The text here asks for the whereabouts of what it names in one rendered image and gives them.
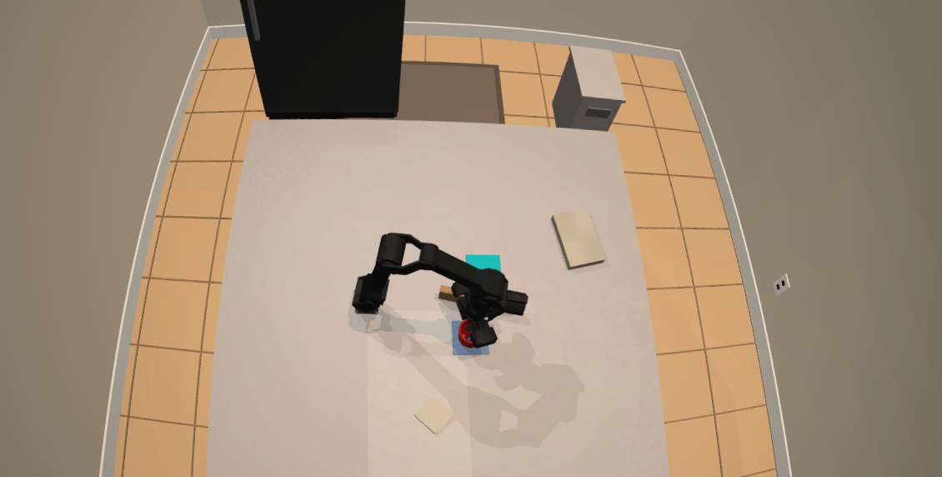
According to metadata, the dark red cup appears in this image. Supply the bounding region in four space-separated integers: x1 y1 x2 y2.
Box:
458 319 474 348

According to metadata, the beige flat block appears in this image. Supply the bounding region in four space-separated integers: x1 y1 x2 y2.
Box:
551 209 606 270

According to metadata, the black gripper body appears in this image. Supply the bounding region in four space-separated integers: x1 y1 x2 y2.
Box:
451 282 498 348

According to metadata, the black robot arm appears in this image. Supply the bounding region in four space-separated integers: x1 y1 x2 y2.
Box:
352 233 529 322

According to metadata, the wooden plank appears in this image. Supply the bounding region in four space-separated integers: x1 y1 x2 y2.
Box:
438 285 464 302

